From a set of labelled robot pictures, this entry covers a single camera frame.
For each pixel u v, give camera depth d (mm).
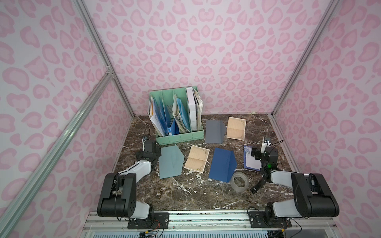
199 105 906
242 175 854
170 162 947
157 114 908
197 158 952
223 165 932
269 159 698
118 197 429
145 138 804
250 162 905
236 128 1101
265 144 791
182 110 903
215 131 1092
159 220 732
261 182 834
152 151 718
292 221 678
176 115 900
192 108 943
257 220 725
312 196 440
